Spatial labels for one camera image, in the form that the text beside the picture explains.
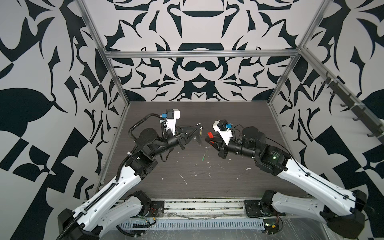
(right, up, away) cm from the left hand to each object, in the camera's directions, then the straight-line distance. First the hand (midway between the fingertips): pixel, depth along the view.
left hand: (200, 125), depth 57 cm
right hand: (+3, -6, +5) cm, 8 cm away
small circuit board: (+34, -48, +14) cm, 61 cm away
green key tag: (+2, -16, +12) cm, 20 cm away
